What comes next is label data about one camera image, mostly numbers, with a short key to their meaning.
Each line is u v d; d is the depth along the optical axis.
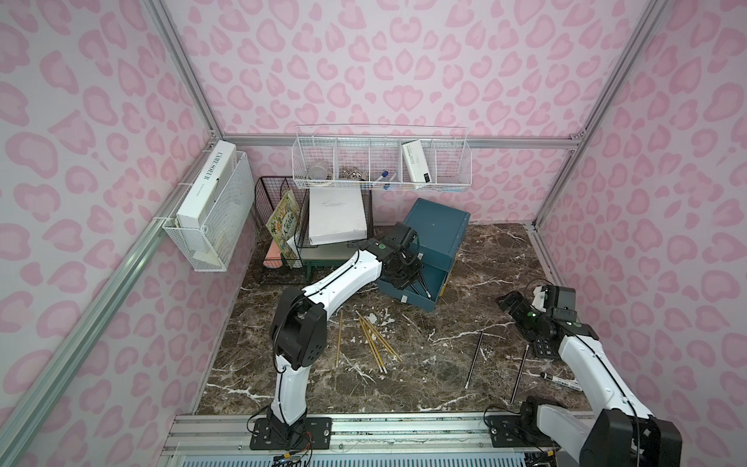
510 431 0.73
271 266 1.04
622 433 0.39
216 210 0.73
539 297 0.76
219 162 0.74
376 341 0.88
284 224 0.99
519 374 0.82
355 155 0.98
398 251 0.69
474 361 0.84
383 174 1.00
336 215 0.91
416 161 0.92
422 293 0.84
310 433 0.72
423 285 0.92
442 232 0.88
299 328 0.49
